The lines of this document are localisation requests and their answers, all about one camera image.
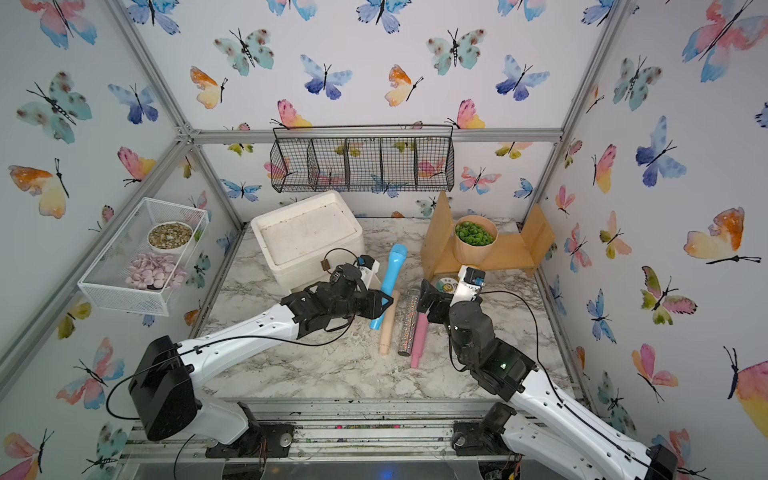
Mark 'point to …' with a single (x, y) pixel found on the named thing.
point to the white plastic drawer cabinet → (308, 238)
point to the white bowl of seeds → (169, 236)
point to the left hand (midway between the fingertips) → (391, 298)
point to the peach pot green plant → (473, 239)
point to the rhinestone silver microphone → (409, 328)
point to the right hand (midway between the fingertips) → (441, 283)
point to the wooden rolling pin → (388, 324)
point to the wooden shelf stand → (513, 251)
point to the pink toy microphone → (420, 333)
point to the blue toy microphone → (397, 258)
